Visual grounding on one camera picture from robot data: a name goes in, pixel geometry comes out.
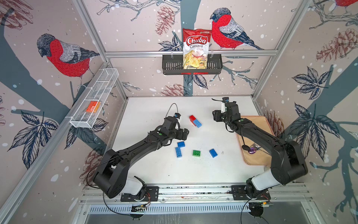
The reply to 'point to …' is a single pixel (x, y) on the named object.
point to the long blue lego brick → (178, 152)
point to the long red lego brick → (192, 118)
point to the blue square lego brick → (213, 153)
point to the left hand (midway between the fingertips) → (185, 128)
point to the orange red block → (93, 107)
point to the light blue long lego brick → (198, 124)
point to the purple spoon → (253, 150)
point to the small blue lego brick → (181, 144)
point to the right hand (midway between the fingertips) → (215, 111)
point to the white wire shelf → (85, 113)
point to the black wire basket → (173, 65)
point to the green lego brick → (196, 153)
